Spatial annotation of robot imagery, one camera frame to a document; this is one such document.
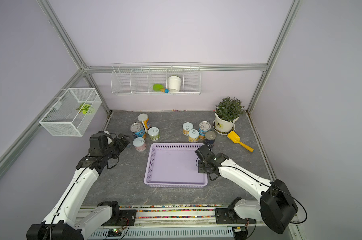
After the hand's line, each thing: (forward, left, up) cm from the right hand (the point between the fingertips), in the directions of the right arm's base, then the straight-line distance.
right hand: (203, 166), depth 84 cm
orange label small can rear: (+30, +9, -2) cm, 31 cm away
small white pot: (+44, +17, +25) cm, 54 cm away
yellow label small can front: (+23, +4, -2) cm, 23 cm away
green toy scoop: (+48, +28, +19) cm, 59 cm away
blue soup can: (+24, +41, +4) cm, 48 cm away
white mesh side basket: (+23, +73, +21) cm, 79 cm away
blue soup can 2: (+26, -3, +3) cm, 26 cm away
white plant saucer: (+27, -14, -5) cm, 31 cm away
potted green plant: (+32, -17, +13) cm, 38 cm away
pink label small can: (+16, +40, -2) cm, 43 cm away
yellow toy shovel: (+22, -25, -6) cm, 34 cm away
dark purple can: (+18, -6, +3) cm, 19 cm away
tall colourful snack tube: (+30, +37, +1) cm, 47 cm away
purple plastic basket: (+3, +17, -6) cm, 19 cm away
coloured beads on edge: (-21, +16, -8) cm, 27 cm away
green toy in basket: (+23, +65, +23) cm, 72 cm away
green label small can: (+25, +32, -2) cm, 40 cm away
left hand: (+9, +41, +13) cm, 44 cm away
